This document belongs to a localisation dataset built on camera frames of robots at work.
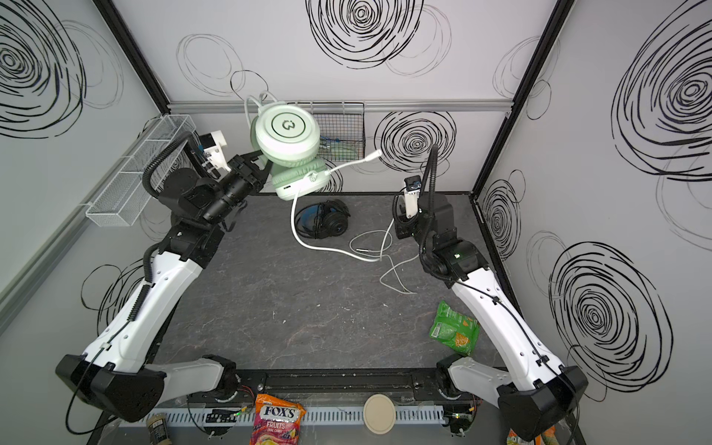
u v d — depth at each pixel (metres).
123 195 0.73
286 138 0.41
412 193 0.59
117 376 0.36
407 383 0.74
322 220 1.08
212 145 0.53
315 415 0.70
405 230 0.63
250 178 0.52
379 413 0.64
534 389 0.37
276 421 0.66
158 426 0.65
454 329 0.79
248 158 0.56
